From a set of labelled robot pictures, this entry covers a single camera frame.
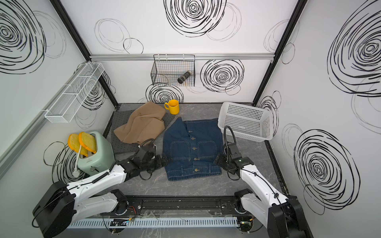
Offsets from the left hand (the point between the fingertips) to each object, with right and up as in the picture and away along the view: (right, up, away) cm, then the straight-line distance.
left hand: (166, 161), depth 83 cm
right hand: (+31, -1, +2) cm, 31 cm away
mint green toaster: (-32, +3, -9) cm, 34 cm away
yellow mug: (+1, +33, +26) cm, 42 cm away
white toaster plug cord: (-43, -3, -10) cm, 44 cm away
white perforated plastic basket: (+55, +22, +26) cm, 64 cm away
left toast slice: (-44, +13, -10) cm, 47 cm away
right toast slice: (-40, +12, -6) cm, 43 cm away
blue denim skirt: (+13, +5, +11) cm, 18 cm away
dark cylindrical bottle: (+8, +48, +6) cm, 49 cm away
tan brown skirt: (-17, +21, +17) cm, 32 cm away
